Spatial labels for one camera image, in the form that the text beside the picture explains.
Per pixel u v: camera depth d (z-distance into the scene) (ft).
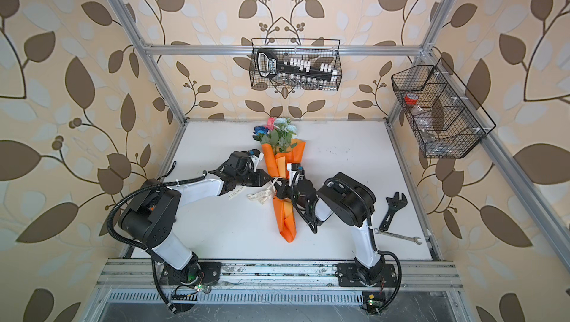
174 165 3.37
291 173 2.76
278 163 3.15
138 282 2.42
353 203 1.70
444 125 2.72
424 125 2.42
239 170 2.46
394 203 2.93
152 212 1.53
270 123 3.78
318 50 2.99
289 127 3.67
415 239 2.66
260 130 3.55
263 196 2.87
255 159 2.77
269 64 2.82
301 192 2.43
